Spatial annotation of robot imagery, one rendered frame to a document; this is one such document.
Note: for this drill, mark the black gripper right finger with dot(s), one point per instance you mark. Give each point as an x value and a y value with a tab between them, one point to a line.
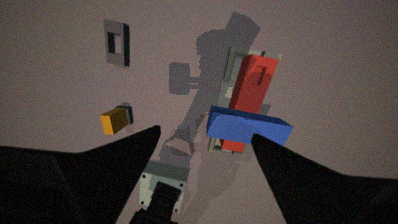
309	193

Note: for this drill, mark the yellow rectangular block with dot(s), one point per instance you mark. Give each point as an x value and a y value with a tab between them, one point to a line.
114	120

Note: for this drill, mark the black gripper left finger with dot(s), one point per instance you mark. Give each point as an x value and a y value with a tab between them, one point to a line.
96	183

